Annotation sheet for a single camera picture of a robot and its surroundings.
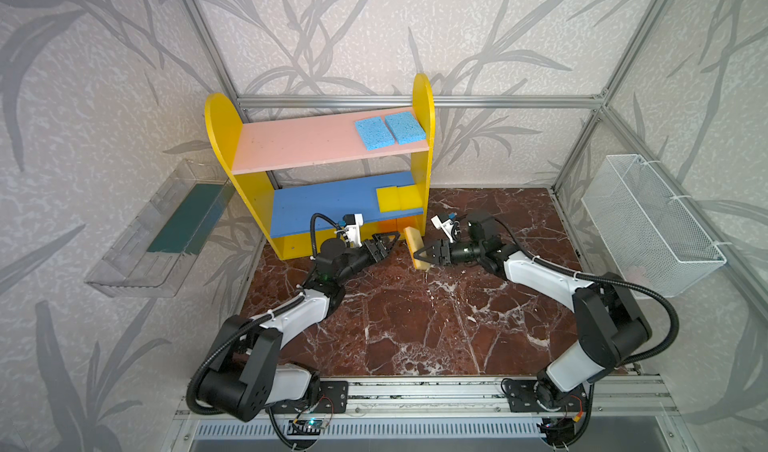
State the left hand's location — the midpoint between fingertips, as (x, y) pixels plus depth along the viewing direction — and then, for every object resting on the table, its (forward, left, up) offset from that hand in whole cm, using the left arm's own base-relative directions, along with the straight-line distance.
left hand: (398, 231), depth 79 cm
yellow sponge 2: (+18, +3, -8) cm, 20 cm away
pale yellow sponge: (-2, -5, -2) cm, 6 cm away
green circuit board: (-42, +22, -25) cm, 53 cm away
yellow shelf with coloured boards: (+44, +9, -17) cm, 48 cm away
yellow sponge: (+19, -3, -7) cm, 20 cm away
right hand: (-3, -6, -5) cm, 8 cm away
